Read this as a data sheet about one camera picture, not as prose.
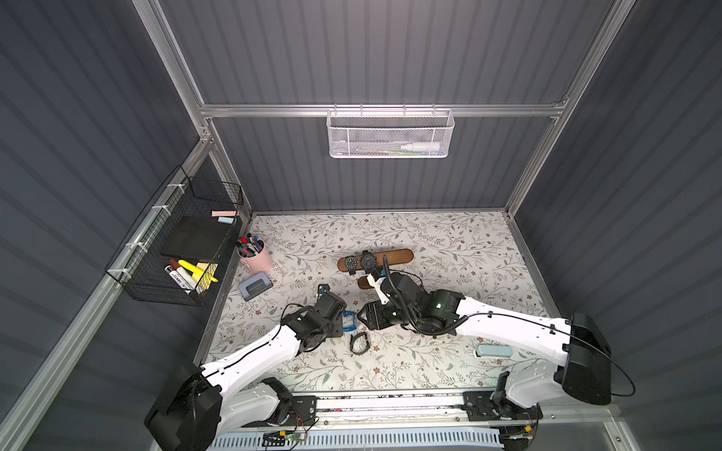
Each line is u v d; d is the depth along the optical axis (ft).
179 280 2.19
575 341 1.39
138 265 2.06
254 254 3.07
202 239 2.41
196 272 2.27
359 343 2.80
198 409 1.30
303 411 2.43
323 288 2.53
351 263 2.83
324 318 2.11
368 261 2.84
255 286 3.15
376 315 2.11
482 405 2.42
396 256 2.92
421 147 2.86
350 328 2.86
